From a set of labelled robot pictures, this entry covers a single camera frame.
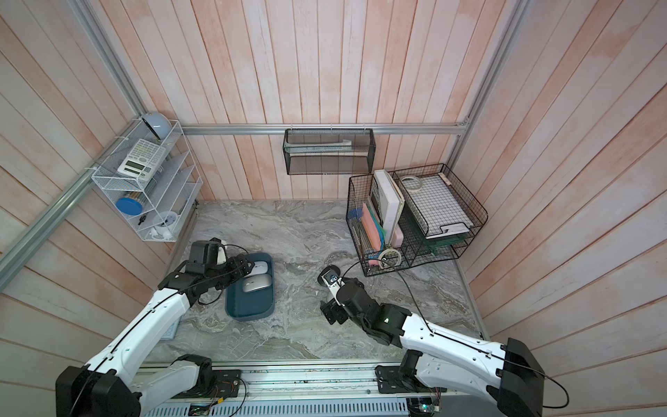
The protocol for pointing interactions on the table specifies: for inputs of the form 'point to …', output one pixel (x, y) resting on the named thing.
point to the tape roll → (389, 258)
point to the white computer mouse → (260, 267)
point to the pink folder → (371, 227)
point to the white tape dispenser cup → (165, 222)
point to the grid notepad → (439, 208)
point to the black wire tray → (412, 178)
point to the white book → (392, 203)
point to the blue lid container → (128, 206)
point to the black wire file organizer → (377, 222)
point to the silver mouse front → (256, 282)
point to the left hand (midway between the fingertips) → (247, 270)
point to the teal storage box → (253, 296)
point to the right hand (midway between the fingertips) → (334, 290)
